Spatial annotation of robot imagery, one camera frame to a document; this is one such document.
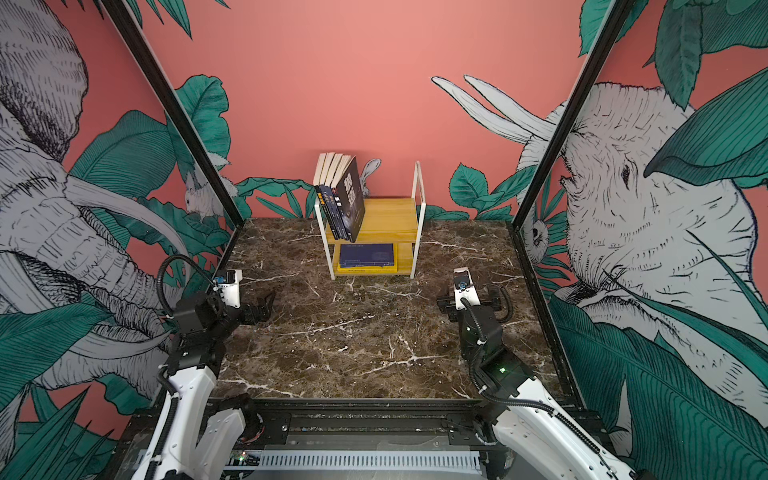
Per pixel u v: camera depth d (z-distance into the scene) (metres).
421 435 0.74
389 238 0.89
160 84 0.80
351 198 0.81
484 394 0.52
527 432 0.58
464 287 0.58
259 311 0.72
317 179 0.74
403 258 1.06
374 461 0.70
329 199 0.76
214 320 0.62
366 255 1.02
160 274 0.53
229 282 0.66
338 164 0.78
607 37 0.73
